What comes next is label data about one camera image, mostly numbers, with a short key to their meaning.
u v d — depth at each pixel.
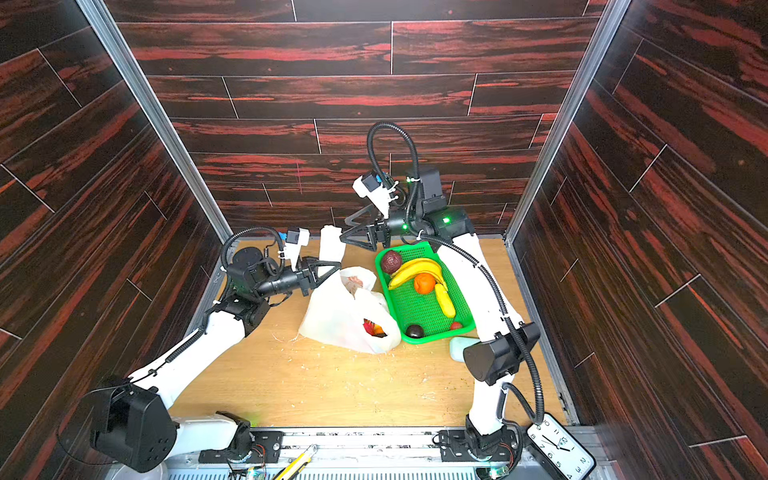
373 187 0.55
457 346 0.88
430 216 0.55
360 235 0.58
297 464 0.71
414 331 0.90
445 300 0.98
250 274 0.58
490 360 0.52
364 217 0.64
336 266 0.68
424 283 0.99
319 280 0.67
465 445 0.73
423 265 1.02
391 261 0.99
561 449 0.71
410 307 1.03
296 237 0.62
